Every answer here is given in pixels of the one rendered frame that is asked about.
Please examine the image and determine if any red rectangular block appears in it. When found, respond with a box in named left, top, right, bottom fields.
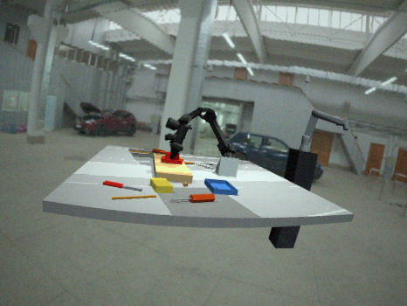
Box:
left=162, top=152, right=183, bottom=164

